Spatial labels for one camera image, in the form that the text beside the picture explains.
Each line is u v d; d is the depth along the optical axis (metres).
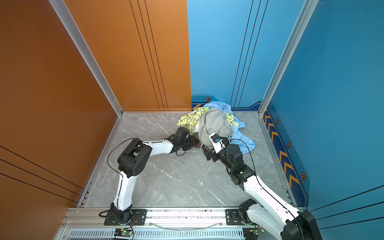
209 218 0.76
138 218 0.74
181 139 0.82
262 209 0.59
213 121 0.92
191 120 1.06
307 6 0.70
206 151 0.70
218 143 0.65
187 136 0.85
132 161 0.56
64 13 0.71
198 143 0.96
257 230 0.70
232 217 0.72
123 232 0.71
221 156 0.67
